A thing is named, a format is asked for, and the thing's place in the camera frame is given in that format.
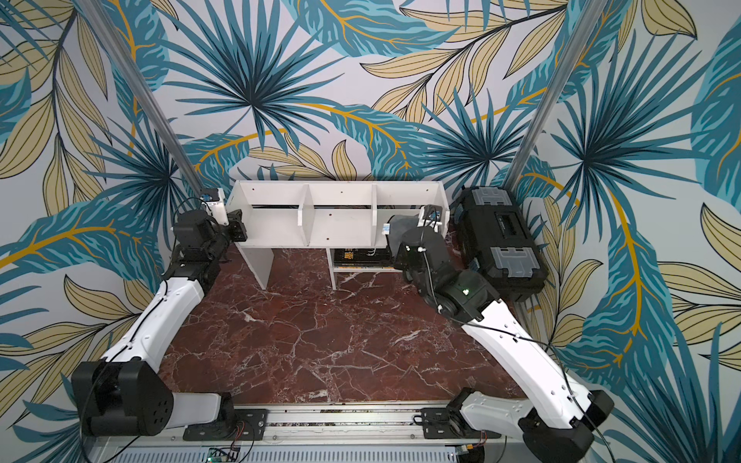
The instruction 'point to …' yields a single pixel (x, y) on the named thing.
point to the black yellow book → (363, 258)
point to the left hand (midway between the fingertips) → (239, 213)
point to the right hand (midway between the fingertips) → (410, 237)
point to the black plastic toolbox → (495, 236)
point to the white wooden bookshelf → (324, 214)
